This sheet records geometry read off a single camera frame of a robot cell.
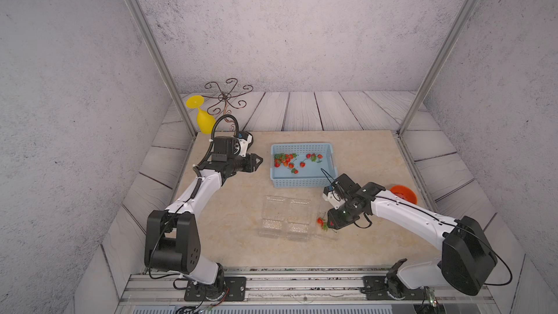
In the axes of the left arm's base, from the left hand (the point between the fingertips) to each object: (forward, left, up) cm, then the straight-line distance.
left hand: (261, 158), depth 87 cm
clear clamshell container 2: (-17, -14, -18) cm, 29 cm away
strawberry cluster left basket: (+12, -11, -17) cm, 23 cm away
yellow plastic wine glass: (+16, +24, +6) cm, 30 cm away
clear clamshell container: (-16, -4, -19) cm, 25 cm away
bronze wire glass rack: (+36, +25, +8) cm, 45 cm away
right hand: (-22, -27, -11) cm, 36 cm away
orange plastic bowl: (-8, -60, -15) cm, 62 cm away
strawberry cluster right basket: (+14, -24, -17) cm, 32 cm away
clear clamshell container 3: (-22, -24, -19) cm, 37 cm away
